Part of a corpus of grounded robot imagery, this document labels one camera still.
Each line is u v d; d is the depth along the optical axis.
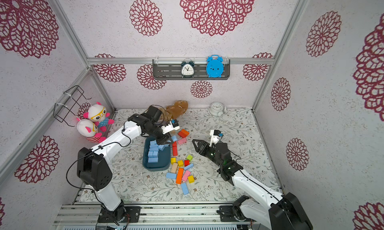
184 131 1.04
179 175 0.86
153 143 0.97
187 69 0.90
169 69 0.93
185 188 0.81
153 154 0.92
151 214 0.75
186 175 0.87
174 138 0.81
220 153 0.60
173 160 0.90
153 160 0.91
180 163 0.90
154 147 0.96
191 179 0.84
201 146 0.70
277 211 0.41
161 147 0.95
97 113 0.93
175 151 0.97
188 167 0.88
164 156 0.92
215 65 0.91
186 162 0.90
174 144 0.97
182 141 1.00
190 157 0.92
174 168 0.88
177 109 1.08
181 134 1.02
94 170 0.45
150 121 0.64
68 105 0.77
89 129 0.84
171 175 0.86
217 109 1.17
